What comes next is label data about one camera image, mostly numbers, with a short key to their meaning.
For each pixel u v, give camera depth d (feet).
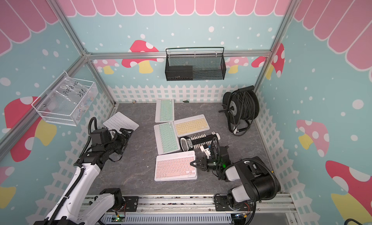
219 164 2.35
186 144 3.14
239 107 2.81
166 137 3.27
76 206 1.35
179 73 2.84
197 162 2.60
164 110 3.76
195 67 3.03
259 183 1.45
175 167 2.70
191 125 3.47
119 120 3.58
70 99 2.34
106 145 2.03
